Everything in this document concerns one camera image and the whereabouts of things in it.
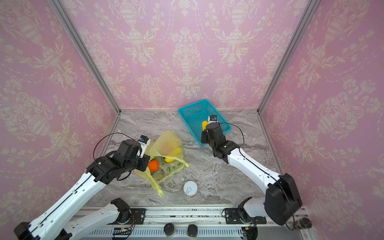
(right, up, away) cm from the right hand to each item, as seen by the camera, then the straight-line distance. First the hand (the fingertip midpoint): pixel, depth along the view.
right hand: (205, 130), depth 82 cm
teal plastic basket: (-6, +11, +34) cm, 36 cm away
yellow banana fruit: (-17, -14, +10) cm, 24 cm away
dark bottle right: (+40, -39, -19) cm, 59 cm away
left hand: (-29, -13, -9) cm, 33 cm away
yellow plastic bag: (-24, -12, +12) cm, 29 cm away
